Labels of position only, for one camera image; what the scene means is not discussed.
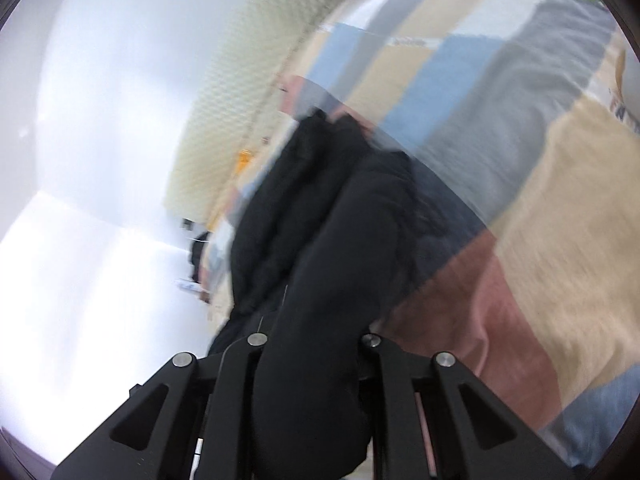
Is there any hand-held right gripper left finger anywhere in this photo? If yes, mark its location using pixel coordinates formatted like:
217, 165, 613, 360
49, 332, 271, 480

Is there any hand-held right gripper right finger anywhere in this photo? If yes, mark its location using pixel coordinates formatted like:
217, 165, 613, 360
361, 333, 581, 480

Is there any black puffer jacket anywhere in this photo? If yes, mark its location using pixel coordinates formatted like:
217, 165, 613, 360
207, 109, 481, 480

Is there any black bag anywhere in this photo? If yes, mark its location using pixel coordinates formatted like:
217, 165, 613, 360
188, 230, 211, 283

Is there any checkered bed quilt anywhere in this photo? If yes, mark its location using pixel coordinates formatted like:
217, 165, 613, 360
207, 0, 640, 471

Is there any cream quilted headboard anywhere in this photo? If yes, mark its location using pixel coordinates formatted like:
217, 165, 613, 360
162, 0, 368, 226

